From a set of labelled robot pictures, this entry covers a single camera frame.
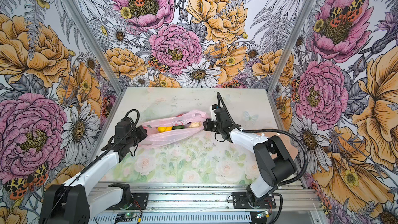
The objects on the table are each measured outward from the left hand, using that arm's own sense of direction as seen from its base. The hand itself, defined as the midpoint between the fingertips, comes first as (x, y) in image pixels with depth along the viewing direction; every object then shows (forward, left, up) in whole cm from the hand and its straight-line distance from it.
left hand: (147, 134), depth 88 cm
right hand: (+3, -31, +1) cm, 32 cm away
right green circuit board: (-37, -57, -8) cm, 69 cm away
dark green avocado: (+7, -16, -5) cm, 18 cm away
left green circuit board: (-36, +5, -9) cm, 38 cm away
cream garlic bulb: (+8, -26, -4) cm, 27 cm away
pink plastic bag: (-4, -5, +3) cm, 8 cm away
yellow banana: (+4, -8, -2) cm, 10 cm away
